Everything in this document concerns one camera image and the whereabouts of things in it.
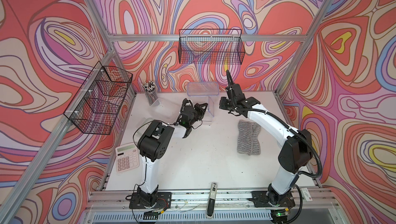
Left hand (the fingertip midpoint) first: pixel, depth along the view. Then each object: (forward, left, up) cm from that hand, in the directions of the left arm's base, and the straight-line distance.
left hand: (211, 104), depth 92 cm
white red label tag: (-45, -45, -15) cm, 65 cm away
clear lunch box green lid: (+12, +38, -12) cm, 41 cm away
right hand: (-4, -6, +3) cm, 8 cm away
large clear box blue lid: (+29, +5, -13) cm, 32 cm away
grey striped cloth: (-15, -23, -14) cm, 31 cm away
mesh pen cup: (+12, +40, 0) cm, 41 cm away
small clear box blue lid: (-4, +2, -5) cm, 7 cm away
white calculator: (-27, +48, -14) cm, 57 cm away
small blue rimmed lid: (+6, -1, -9) cm, 11 cm away
